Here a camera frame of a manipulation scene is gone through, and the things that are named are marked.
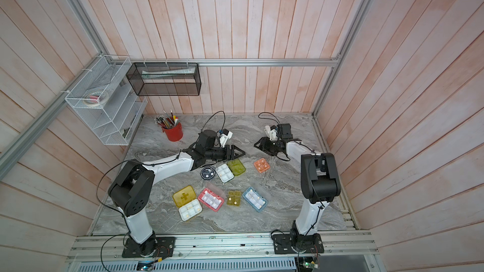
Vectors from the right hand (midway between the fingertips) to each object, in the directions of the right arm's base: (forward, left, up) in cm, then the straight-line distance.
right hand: (257, 145), depth 97 cm
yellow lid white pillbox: (-30, +32, -6) cm, 44 cm away
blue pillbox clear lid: (-26, +2, -6) cm, 27 cm away
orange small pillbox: (-9, -2, -6) cm, 10 cm away
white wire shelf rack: (-5, +62, +24) cm, 67 cm away
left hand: (-12, +8, +7) cm, 16 cm away
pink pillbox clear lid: (-27, +23, -6) cm, 36 cm away
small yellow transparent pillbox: (-26, +12, -6) cm, 29 cm away
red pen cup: (+10, +48, -3) cm, 49 cm away
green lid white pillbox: (-13, +16, -6) cm, 21 cm away
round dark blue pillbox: (-14, +25, -5) cm, 29 cm away
